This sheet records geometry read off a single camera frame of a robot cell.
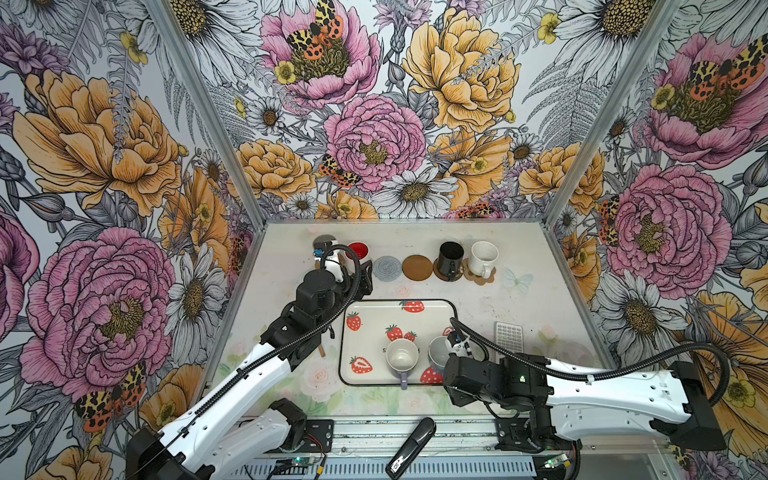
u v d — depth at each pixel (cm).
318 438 73
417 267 109
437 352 84
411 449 69
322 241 115
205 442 41
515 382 50
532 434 66
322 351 88
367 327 93
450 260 99
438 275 105
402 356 87
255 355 49
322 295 53
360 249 102
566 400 47
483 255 103
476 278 104
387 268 108
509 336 89
